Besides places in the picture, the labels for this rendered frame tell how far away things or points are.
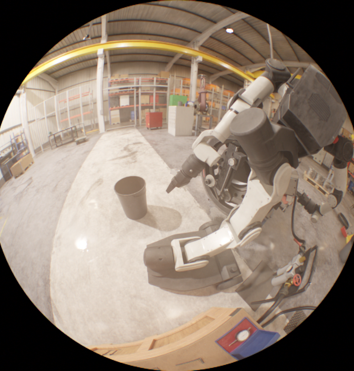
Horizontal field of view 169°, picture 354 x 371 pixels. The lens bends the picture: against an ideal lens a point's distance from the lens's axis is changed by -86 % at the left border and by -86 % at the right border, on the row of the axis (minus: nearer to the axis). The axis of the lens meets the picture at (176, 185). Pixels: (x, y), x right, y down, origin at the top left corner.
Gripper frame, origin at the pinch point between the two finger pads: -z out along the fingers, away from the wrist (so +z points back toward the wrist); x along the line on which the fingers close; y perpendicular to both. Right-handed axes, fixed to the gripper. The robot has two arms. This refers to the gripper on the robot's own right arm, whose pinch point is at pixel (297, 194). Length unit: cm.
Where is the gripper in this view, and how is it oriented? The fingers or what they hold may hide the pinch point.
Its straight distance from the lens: 101.6
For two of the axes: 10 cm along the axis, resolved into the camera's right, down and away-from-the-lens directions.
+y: -6.7, 7.3, 1.5
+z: 5.0, 5.9, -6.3
